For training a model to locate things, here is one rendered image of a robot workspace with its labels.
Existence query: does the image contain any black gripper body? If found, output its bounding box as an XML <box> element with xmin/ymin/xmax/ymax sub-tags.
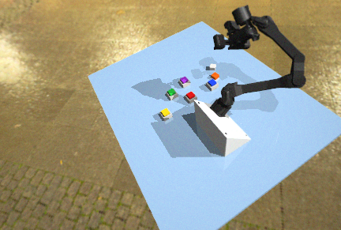
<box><xmin>213</xmin><ymin>29</ymin><xmax>251</xmax><ymax>49</ymax></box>

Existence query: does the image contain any purple button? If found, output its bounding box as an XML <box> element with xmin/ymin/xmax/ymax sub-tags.
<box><xmin>178</xmin><ymin>77</ymin><xmax>191</xmax><ymax>88</ymax></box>

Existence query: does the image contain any blue button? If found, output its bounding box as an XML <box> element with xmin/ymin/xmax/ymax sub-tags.
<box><xmin>206</xmin><ymin>79</ymin><xmax>219</xmax><ymax>91</ymax></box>

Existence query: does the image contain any yellow button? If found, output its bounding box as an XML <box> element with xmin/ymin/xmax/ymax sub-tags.
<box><xmin>160</xmin><ymin>108</ymin><xmax>173</xmax><ymax>122</ymax></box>

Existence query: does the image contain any orange block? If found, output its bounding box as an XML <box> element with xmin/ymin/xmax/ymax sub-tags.
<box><xmin>212</xmin><ymin>72</ymin><xmax>219</xmax><ymax>80</ymax></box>

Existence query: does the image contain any green button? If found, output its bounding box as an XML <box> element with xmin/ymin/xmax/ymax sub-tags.
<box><xmin>166</xmin><ymin>89</ymin><xmax>178</xmax><ymax>100</ymax></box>

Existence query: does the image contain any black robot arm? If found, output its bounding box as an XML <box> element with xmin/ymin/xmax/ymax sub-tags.
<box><xmin>210</xmin><ymin>6</ymin><xmax>306</xmax><ymax>117</ymax></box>

